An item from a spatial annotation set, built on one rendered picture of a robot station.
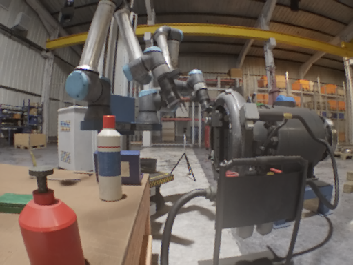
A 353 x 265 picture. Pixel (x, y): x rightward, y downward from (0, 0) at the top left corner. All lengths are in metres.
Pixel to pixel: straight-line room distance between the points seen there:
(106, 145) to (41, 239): 0.34
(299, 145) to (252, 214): 0.90
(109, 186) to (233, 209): 0.44
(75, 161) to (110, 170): 1.01
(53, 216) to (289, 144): 1.44
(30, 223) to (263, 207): 0.73
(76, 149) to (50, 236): 1.30
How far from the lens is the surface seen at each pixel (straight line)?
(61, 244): 0.24
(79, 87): 1.06
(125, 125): 1.31
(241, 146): 1.22
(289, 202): 0.86
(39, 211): 0.24
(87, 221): 0.44
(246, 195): 0.74
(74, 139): 1.50
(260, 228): 0.87
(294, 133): 1.53
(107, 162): 0.52
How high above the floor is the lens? 0.66
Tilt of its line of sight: level
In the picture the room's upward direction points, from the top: straight up
